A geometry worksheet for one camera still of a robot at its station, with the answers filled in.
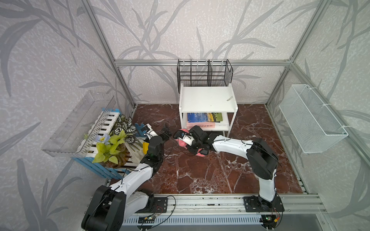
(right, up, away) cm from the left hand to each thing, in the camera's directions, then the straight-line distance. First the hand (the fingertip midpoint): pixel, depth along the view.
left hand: (161, 126), depth 83 cm
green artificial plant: (-20, -11, -14) cm, 27 cm away
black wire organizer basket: (+26, +38, +19) cm, 50 cm away
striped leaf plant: (-17, +2, -8) cm, 19 cm away
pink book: (+23, +1, 0) cm, 23 cm away
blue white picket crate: (-26, +2, -8) cm, 27 cm away
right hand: (+14, -11, +7) cm, 20 cm away
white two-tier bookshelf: (+26, +16, -6) cm, 31 cm away
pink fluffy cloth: (+13, -11, +1) cm, 17 cm away
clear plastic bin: (-38, -3, -15) cm, 41 cm away
